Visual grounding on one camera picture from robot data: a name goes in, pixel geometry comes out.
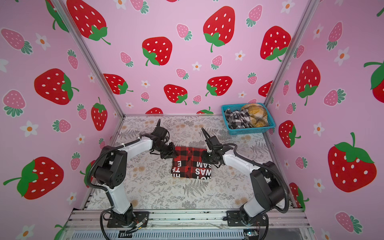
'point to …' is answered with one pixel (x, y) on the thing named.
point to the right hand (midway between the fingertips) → (201, 158)
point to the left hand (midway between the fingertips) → (179, 154)
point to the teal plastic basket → (237, 106)
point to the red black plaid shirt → (188, 164)
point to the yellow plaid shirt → (258, 116)
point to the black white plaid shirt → (238, 119)
